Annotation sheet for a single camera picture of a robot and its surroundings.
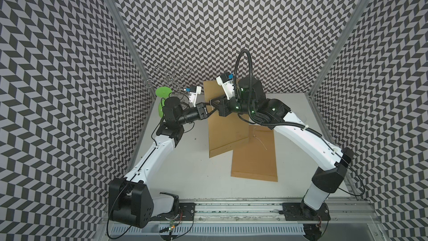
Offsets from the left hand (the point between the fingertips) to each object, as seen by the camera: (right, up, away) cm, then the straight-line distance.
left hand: (219, 108), depth 69 cm
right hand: (-3, +1, -5) cm, 6 cm away
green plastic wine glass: (-27, +7, +9) cm, 30 cm away
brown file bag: (+3, -13, +12) cm, 17 cm away
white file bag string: (+20, -17, +29) cm, 39 cm away
